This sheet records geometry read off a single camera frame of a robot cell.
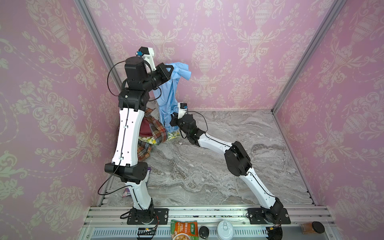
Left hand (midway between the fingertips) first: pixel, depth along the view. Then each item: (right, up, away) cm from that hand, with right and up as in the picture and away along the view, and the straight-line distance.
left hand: (174, 66), depth 62 cm
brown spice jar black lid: (+60, -68, +1) cm, 91 cm away
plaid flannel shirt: (-14, -30, +32) cm, 46 cm away
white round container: (+22, -71, +4) cm, 75 cm away
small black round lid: (+12, -69, 0) cm, 70 cm away
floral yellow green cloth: (-21, -34, +35) cm, 53 cm away
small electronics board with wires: (-16, -78, +11) cm, 80 cm away
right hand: (-6, -16, +28) cm, 33 cm away
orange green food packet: (+4, -73, +6) cm, 73 cm away
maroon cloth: (-24, -28, +35) cm, 51 cm away
